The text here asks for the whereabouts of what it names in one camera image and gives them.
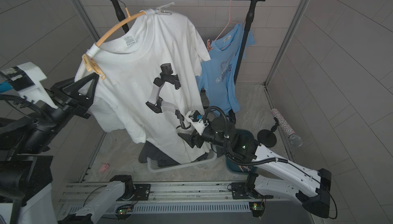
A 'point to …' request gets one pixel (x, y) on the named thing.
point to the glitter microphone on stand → (267, 138)
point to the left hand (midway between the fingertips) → (98, 75)
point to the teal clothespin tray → (242, 169)
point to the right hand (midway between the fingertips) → (184, 128)
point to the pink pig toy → (104, 168)
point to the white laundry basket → (153, 164)
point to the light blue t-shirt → (217, 75)
